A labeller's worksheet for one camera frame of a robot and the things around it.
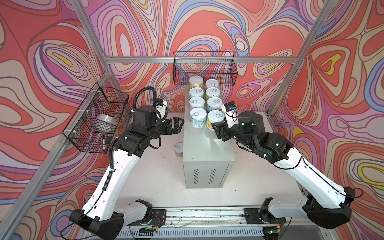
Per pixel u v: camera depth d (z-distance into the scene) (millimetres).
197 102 693
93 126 722
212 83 784
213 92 748
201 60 883
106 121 722
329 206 388
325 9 702
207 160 565
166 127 574
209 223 724
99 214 362
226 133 547
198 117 636
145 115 449
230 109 507
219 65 950
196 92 745
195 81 770
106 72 908
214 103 690
